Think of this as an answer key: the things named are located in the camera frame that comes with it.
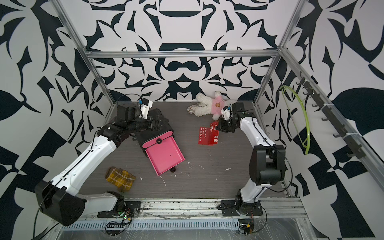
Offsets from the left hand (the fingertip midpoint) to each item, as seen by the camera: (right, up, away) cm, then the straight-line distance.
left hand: (161, 117), depth 75 cm
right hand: (+30, -4, +13) cm, 33 cm away
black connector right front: (+40, -51, -5) cm, 65 cm away
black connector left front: (-22, -53, -3) cm, 57 cm away
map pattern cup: (+14, +6, +36) cm, 40 cm away
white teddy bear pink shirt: (+30, +8, +32) cm, 45 cm away
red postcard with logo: (+28, -10, +15) cm, 34 cm away
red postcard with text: (+23, -11, +27) cm, 37 cm away
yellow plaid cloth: (-22, -34, +7) cm, 41 cm away
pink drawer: (-1, -20, +12) cm, 23 cm away
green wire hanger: (+66, -4, -8) cm, 67 cm away
